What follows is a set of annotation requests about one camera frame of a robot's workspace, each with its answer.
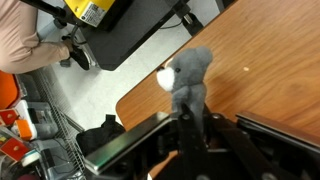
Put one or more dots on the orange container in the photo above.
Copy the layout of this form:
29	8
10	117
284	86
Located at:
7	90

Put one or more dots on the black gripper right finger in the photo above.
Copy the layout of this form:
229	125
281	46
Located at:
283	131

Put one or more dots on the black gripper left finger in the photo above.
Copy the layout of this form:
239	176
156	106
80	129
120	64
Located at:
123	143

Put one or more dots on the red and white box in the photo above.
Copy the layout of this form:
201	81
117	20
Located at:
15	149
8	116

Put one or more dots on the yellow emergency stop box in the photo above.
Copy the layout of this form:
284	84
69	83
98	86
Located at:
83	8

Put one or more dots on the small orange box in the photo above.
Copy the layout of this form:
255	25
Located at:
24	129

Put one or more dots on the black bag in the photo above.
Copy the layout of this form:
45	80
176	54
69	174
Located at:
100	136

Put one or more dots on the gray plush toy animal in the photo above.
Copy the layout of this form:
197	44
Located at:
190	66

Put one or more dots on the black table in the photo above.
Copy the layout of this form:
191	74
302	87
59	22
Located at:
133	30

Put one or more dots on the clear plastic bin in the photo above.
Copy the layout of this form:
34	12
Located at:
43	118

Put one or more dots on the black tube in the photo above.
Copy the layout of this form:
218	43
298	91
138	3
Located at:
46	8

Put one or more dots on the person's hand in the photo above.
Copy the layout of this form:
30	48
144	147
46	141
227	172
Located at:
68	45

